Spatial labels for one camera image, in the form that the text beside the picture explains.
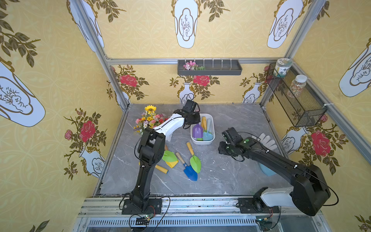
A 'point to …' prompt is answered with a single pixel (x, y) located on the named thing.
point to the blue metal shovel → (190, 172)
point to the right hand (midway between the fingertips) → (222, 147)
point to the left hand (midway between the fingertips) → (194, 117)
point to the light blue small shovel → (207, 136)
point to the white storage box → (208, 116)
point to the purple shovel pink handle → (197, 131)
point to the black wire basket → (299, 101)
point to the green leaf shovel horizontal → (199, 139)
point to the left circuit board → (144, 220)
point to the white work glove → (266, 141)
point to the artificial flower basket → (149, 120)
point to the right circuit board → (265, 224)
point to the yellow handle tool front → (160, 168)
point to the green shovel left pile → (168, 156)
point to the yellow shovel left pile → (172, 164)
